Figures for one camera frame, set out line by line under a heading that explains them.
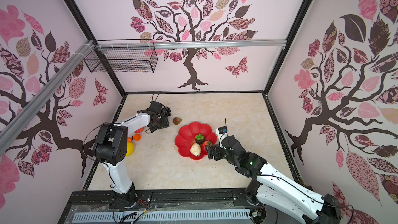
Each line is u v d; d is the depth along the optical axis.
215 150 0.65
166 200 0.75
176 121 1.00
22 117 0.53
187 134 0.95
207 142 0.87
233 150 0.54
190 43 0.95
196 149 0.85
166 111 1.03
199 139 0.90
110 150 0.50
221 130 0.66
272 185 0.48
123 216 0.71
